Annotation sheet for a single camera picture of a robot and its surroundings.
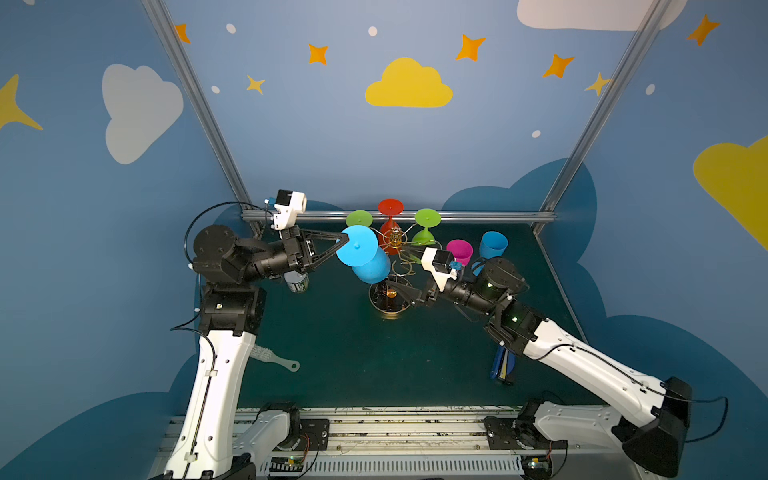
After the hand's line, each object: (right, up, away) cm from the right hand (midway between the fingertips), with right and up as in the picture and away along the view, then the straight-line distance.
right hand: (401, 258), depth 59 cm
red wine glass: (-2, +6, +20) cm, 21 cm away
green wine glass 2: (-11, +11, +23) cm, 28 cm away
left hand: (-10, +3, -8) cm, 13 cm away
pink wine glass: (+22, +2, +38) cm, 44 cm away
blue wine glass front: (+32, +4, +40) cm, 51 cm away
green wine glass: (+8, +11, +24) cm, 28 cm away
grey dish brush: (-38, -29, +27) cm, 55 cm away
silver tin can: (-33, -9, +40) cm, 52 cm away
